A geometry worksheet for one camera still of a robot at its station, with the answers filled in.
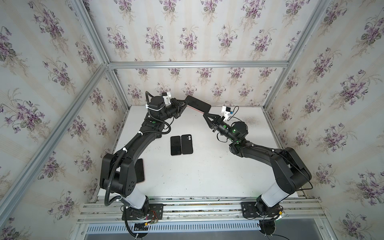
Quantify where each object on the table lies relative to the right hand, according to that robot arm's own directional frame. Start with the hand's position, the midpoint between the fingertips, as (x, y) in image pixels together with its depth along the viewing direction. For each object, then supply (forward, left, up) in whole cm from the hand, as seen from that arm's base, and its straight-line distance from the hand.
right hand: (201, 116), depth 73 cm
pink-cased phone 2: (-15, +36, -30) cm, 49 cm away
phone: (+2, +16, -31) cm, 35 cm away
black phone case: (+2, +8, -31) cm, 32 cm away
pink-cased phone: (+9, 0, -1) cm, 9 cm away
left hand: (+8, +6, +4) cm, 11 cm away
